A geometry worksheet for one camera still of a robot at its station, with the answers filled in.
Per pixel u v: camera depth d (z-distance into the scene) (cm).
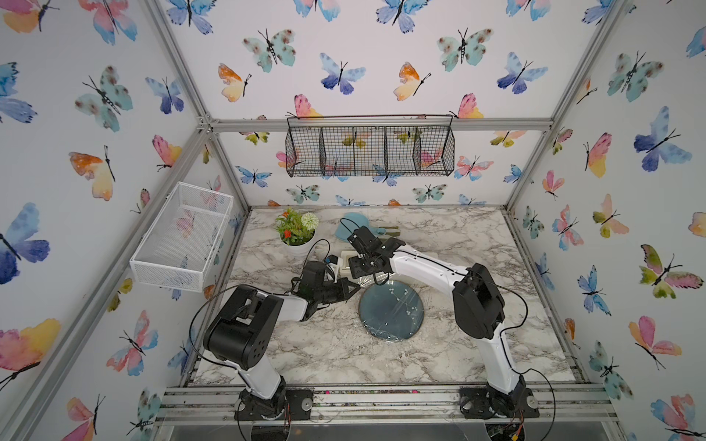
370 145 98
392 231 112
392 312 86
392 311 86
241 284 74
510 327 54
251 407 72
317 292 76
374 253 68
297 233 91
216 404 76
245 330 48
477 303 53
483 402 73
